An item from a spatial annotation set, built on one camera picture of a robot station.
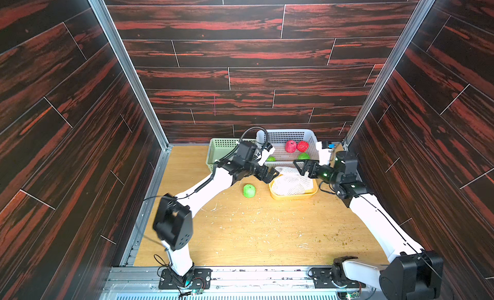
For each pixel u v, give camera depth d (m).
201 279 0.73
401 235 0.43
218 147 1.15
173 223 0.47
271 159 1.04
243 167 0.65
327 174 0.66
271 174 0.73
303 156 1.05
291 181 0.93
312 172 0.68
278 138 1.08
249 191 0.94
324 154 0.68
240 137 0.64
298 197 0.94
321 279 0.73
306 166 0.68
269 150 0.73
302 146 1.11
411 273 0.38
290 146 1.11
